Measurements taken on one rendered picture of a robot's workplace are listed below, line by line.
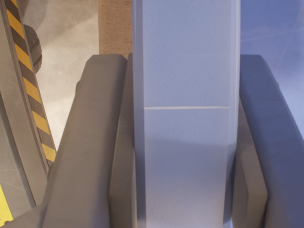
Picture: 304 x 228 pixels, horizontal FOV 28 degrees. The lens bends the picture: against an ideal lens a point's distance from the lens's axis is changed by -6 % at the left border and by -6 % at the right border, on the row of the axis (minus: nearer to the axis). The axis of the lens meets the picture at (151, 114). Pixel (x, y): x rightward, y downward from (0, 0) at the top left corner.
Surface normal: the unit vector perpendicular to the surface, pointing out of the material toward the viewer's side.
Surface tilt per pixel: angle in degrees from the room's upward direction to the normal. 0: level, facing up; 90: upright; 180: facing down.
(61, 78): 0
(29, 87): 90
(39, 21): 0
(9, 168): 0
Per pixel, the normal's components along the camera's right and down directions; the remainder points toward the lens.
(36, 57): 0.97, -0.11
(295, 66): -0.01, 0.39
